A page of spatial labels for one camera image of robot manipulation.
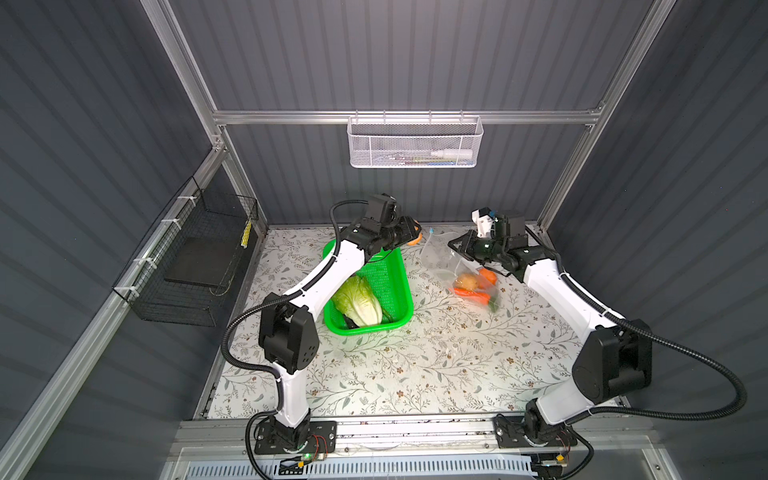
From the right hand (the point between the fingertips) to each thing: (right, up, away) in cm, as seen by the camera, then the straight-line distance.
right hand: (451, 244), depth 83 cm
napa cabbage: (-27, -17, +6) cm, 33 cm away
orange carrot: (+11, -16, +11) cm, 22 cm away
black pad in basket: (-66, -4, -6) cm, 67 cm away
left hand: (-10, +5, +2) cm, 11 cm away
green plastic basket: (-18, -10, +22) cm, 30 cm away
